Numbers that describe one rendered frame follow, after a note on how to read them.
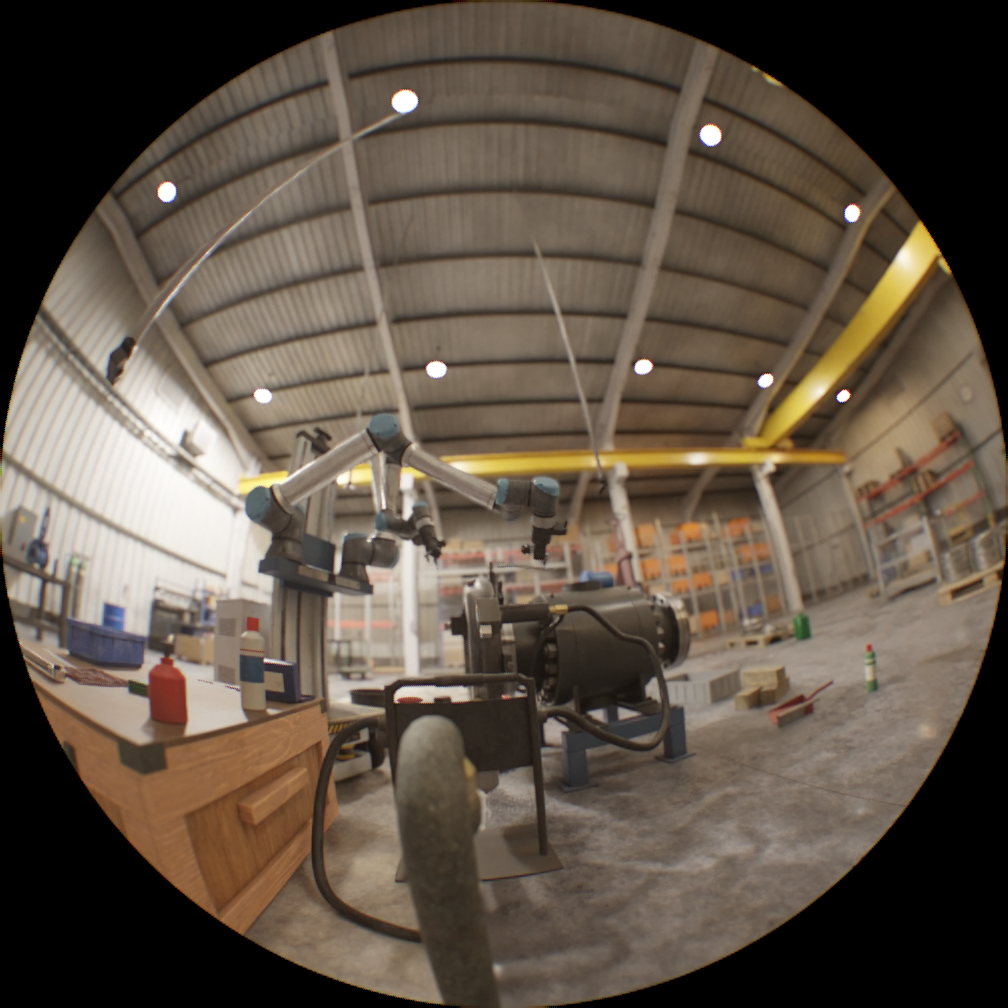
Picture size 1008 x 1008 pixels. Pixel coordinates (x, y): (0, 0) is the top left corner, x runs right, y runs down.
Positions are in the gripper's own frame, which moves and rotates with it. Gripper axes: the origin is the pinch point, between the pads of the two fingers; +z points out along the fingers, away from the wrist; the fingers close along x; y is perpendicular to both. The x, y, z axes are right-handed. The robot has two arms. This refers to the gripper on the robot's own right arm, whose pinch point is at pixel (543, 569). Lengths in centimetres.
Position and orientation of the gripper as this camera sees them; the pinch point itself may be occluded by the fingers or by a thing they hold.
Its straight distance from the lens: 141.2
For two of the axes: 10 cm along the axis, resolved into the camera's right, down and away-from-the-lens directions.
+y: -9.9, -1.0, 0.8
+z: -0.5, 9.0, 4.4
